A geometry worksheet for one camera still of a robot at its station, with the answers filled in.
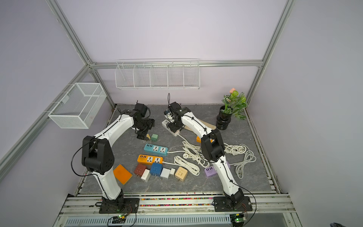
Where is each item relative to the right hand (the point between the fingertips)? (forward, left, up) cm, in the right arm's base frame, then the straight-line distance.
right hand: (174, 125), depth 98 cm
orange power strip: (-23, +15, -5) cm, 28 cm away
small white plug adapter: (-30, 0, -5) cm, 30 cm away
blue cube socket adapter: (-30, +10, -3) cm, 31 cm away
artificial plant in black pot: (+6, -40, +15) cm, 43 cm away
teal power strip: (-16, +12, -5) cm, 20 cm away
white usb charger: (-33, +15, -3) cm, 36 cm away
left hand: (-7, +12, +4) cm, 15 cm away
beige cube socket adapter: (-33, -5, -2) cm, 33 cm away
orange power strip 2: (-8, -17, -7) cm, 20 cm away
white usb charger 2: (-31, +4, -6) cm, 32 cm away
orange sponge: (-32, +30, -7) cm, 44 cm away
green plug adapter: (-6, +15, -6) cm, 17 cm away
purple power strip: (-30, -23, -5) cm, 38 cm away
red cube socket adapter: (-30, +19, -2) cm, 35 cm away
